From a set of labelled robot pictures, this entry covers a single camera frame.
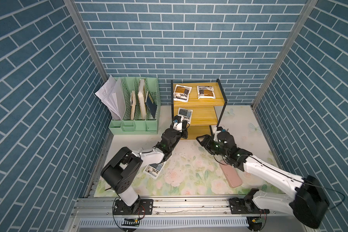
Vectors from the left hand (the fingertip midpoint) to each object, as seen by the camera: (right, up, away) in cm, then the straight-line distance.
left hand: (190, 122), depth 84 cm
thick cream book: (-31, +17, +7) cm, 36 cm away
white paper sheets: (-48, +17, +2) cm, 51 cm away
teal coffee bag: (-3, +5, +7) cm, 9 cm away
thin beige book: (-38, +14, +12) cm, 42 cm away
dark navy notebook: (-29, +13, +27) cm, 42 cm away
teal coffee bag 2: (-21, -29, +1) cm, 36 cm away
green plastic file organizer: (-40, -1, +15) cm, 43 cm away
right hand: (+4, -10, -5) cm, 11 cm away
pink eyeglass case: (+25, -32, 0) cm, 40 cm away
